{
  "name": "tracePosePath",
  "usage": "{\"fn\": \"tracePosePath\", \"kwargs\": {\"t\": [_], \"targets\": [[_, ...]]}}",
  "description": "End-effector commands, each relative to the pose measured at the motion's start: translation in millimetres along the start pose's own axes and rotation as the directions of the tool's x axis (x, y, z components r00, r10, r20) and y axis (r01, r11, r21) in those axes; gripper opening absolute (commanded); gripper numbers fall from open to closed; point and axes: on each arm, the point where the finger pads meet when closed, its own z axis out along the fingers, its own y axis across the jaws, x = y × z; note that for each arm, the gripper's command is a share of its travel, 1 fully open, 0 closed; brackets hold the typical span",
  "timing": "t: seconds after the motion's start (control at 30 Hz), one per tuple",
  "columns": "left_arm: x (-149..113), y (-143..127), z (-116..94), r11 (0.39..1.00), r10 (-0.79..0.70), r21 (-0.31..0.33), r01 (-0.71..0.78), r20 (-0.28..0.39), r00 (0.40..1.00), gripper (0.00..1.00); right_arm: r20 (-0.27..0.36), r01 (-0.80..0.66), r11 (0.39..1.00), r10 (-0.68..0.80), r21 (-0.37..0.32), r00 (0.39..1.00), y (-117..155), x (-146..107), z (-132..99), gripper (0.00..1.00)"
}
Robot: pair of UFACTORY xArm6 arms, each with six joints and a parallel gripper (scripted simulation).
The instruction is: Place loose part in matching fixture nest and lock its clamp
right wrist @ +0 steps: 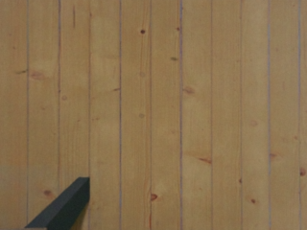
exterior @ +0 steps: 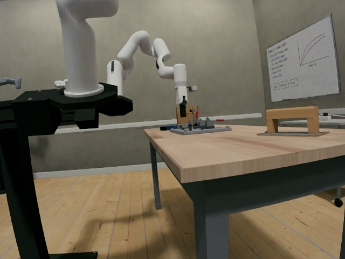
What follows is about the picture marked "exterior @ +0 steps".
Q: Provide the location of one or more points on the small brown cardboard box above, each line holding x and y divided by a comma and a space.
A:
189, 116

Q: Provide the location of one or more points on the blue spirit level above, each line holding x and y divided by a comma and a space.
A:
165, 128

